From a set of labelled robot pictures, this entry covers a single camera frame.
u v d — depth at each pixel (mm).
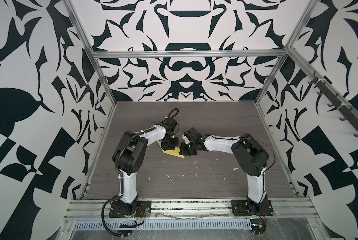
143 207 740
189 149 821
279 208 764
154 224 712
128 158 523
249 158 519
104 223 685
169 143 837
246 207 682
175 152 939
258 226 711
